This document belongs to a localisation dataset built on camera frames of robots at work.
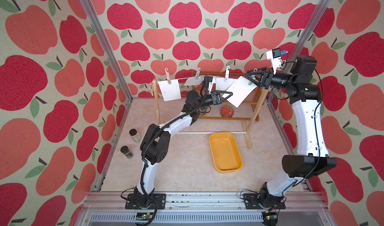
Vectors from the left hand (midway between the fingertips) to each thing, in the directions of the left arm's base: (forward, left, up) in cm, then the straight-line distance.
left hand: (233, 100), depth 69 cm
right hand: (+3, -4, +11) cm, 12 cm away
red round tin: (+21, -7, -33) cm, 39 cm away
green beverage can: (+19, +11, -27) cm, 35 cm away
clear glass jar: (-1, +54, -29) cm, 62 cm away
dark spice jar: (-12, +57, -28) cm, 64 cm away
